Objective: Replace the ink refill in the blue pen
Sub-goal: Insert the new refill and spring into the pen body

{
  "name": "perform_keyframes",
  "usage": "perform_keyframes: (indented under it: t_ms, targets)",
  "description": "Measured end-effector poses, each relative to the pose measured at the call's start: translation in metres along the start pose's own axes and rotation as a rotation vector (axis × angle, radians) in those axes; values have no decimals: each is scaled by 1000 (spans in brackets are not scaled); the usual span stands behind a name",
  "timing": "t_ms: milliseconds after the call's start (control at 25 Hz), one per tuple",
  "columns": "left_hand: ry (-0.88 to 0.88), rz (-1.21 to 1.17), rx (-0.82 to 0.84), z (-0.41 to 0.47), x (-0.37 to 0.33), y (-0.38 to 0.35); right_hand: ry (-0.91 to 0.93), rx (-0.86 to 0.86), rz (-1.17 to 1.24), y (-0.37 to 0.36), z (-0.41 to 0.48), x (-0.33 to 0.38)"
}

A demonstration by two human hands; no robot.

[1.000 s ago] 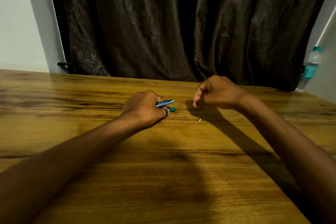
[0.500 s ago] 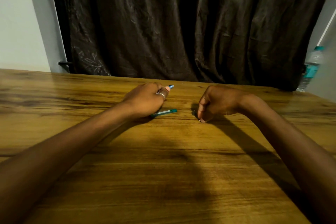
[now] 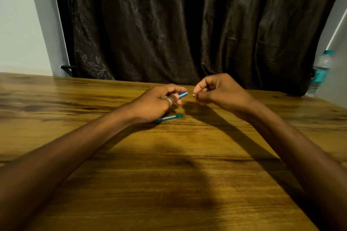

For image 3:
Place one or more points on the dark brown curtain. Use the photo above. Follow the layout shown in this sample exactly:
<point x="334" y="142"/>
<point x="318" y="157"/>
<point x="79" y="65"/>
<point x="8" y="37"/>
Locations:
<point x="176" y="22"/>

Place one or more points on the person's left forearm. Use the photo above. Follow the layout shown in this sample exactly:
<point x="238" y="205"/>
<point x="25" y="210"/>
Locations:
<point x="59" y="157"/>

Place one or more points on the teal pen refill tube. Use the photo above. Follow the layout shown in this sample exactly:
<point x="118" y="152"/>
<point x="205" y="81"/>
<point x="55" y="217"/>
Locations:
<point x="169" y="118"/>

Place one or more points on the person's left hand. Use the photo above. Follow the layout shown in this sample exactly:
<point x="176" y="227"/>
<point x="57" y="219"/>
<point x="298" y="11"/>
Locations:
<point x="149" y="105"/>

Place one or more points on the person's right hand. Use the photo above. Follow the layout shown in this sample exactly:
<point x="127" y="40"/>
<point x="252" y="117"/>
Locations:
<point x="227" y="92"/>

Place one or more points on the clear plastic water bottle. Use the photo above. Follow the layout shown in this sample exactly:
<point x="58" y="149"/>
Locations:
<point x="321" y="72"/>

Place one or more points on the person's right forearm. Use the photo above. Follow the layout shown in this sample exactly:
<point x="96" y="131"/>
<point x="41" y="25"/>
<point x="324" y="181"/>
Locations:
<point x="298" y="152"/>

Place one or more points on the person's right thumb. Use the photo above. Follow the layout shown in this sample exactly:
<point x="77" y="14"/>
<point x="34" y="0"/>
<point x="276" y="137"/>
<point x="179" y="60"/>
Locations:
<point x="203" y="98"/>

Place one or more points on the person's left thumb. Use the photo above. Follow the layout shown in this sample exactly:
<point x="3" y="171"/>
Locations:
<point x="175" y="100"/>

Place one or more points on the white pole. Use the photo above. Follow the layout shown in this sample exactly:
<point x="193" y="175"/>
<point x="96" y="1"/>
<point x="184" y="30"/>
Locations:
<point x="337" y="28"/>

